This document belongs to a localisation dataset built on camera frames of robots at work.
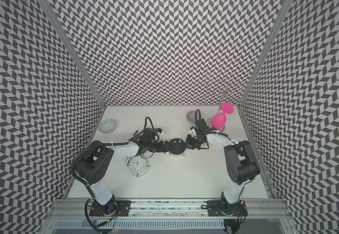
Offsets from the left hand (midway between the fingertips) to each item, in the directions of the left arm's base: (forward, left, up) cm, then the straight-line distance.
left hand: (168, 148), depth 92 cm
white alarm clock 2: (-12, +16, +2) cm, 20 cm away
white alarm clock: (-3, -6, +7) cm, 10 cm away
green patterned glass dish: (+18, +44, +1) cm, 48 cm away
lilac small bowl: (+24, -16, +2) cm, 29 cm away
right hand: (-1, -11, +3) cm, 11 cm away
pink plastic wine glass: (+7, -30, +20) cm, 36 cm away
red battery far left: (+13, +23, 0) cm, 26 cm away
